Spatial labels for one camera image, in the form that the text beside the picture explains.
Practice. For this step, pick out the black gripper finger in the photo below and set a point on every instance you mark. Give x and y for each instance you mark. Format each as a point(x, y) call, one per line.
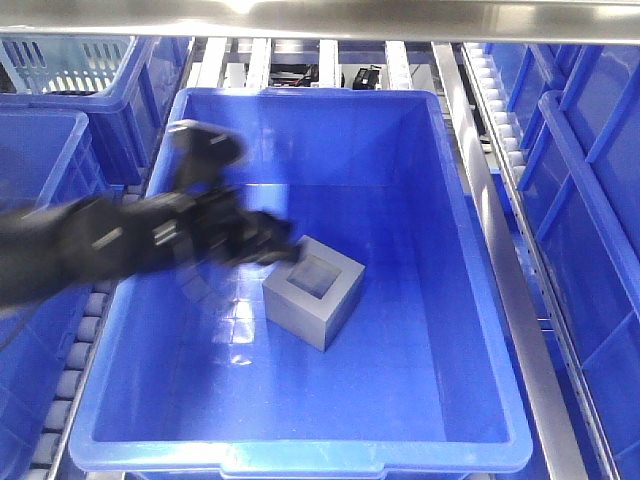
point(270, 229)
point(272, 255)

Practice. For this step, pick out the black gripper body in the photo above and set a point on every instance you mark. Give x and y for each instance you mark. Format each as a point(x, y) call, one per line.
point(185, 235)

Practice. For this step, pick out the grey block with square hole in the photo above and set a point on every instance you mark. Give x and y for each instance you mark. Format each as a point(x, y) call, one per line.
point(300, 315)

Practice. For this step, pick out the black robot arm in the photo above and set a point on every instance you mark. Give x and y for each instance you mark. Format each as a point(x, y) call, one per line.
point(50, 255)

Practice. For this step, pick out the blue plastic bin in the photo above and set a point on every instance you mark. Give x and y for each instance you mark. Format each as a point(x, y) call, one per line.
point(520, 85)
point(125, 135)
point(590, 260)
point(350, 390)
point(30, 150)

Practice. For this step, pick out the black box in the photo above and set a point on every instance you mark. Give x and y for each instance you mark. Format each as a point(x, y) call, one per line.
point(366, 79)

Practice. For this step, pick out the pale blue slotted basket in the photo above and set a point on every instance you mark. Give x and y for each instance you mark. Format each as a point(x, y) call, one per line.
point(65, 75)

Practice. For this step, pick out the steel rack with roller tracks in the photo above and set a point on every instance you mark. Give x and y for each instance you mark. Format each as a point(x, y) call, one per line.
point(320, 17)

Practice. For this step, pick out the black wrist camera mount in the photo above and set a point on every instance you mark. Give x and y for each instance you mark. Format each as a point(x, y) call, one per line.
point(205, 155)

